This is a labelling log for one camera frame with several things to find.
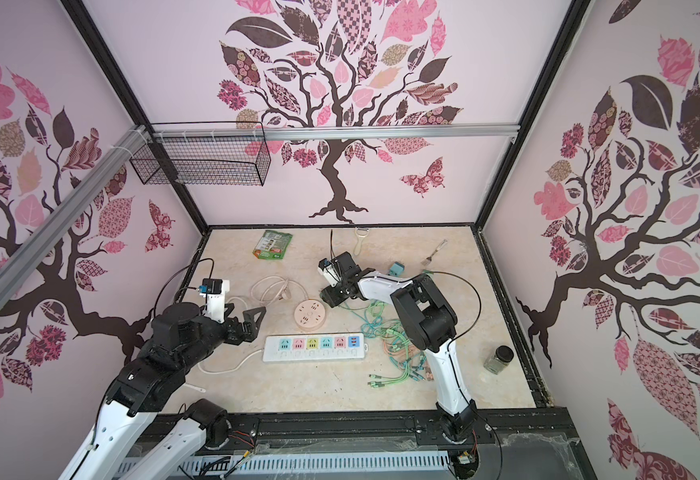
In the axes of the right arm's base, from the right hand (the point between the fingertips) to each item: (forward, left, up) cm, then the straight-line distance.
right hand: (330, 289), depth 100 cm
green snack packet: (+21, +24, -1) cm, 32 cm away
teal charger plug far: (+7, -23, +1) cm, 25 cm away
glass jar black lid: (-28, -47, +5) cm, 55 cm away
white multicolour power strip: (-21, +3, +1) cm, 21 cm away
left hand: (-20, +16, +22) cm, 34 cm away
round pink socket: (-10, +6, +1) cm, 12 cm away
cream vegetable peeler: (+27, -11, -1) cm, 29 cm away
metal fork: (+14, -36, -2) cm, 39 cm away
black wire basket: (+32, +39, +33) cm, 60 cm away
